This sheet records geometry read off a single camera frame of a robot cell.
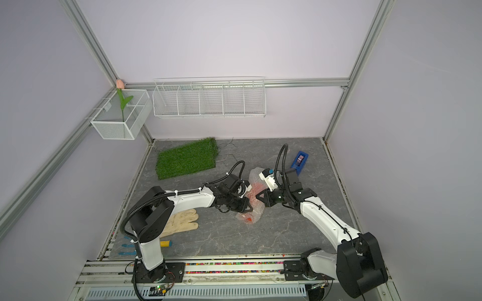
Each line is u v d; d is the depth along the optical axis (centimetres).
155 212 48
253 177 91
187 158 108
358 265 40
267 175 74
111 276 74
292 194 61
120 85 89
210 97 99
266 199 71
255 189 86
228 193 76
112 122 74
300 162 102
